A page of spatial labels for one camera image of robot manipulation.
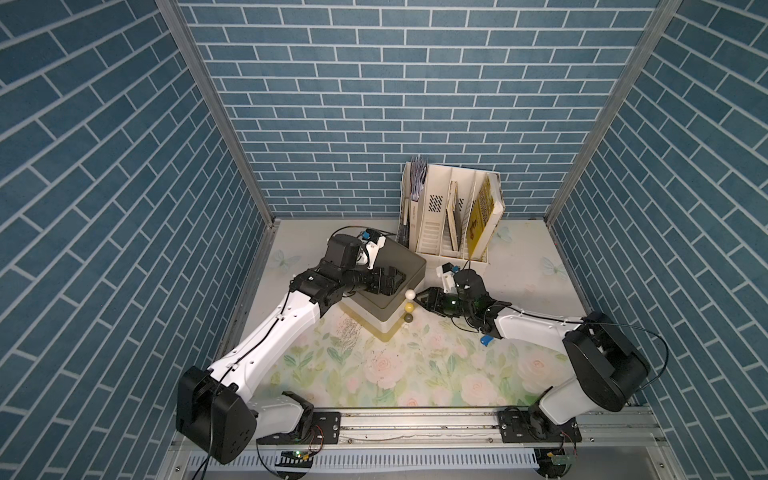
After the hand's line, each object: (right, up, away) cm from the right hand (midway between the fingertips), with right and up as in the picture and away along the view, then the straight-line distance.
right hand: (417, 300), depth 85 cm
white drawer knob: (-2, +3, -7) cm, 8 cm away
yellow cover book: (+22, +26, +6) cm, 35 cm away
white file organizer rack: (+12, +26, +13) cm, 31 cm away
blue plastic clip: (+21, -12, +3) cm, 24 cm away
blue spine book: (-2, +21, +8) cm, 22 cm away
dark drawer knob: (-3, -6, +4) cm, 7 cm away
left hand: (-5, +8, -9) cm, 14 cm away
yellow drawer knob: (-2, -2, -2) cm, 3 cm away
